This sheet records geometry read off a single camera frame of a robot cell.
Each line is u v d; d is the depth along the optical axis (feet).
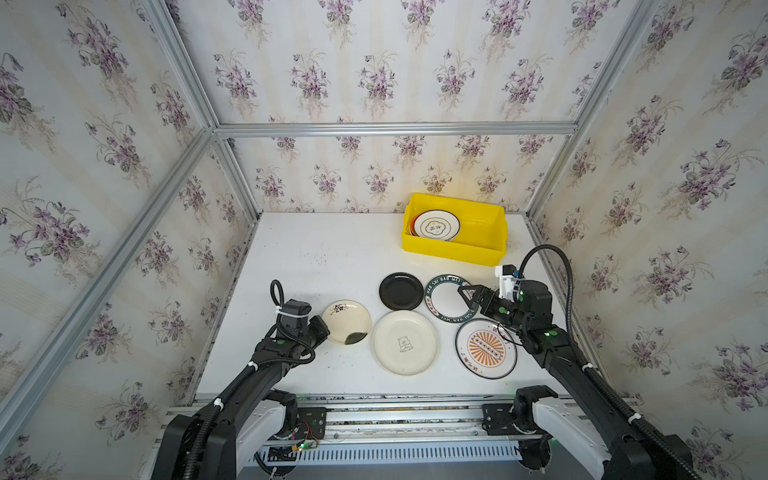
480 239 3.63
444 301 3.15
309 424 2.36
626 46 2.51
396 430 2.40
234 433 1.52
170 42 2.41
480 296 2.34
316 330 2.52
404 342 2.83
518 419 2.21
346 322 2.95
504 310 2.29
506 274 2.44
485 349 2.81
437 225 3.72
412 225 3.74
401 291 3.15
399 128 3.25
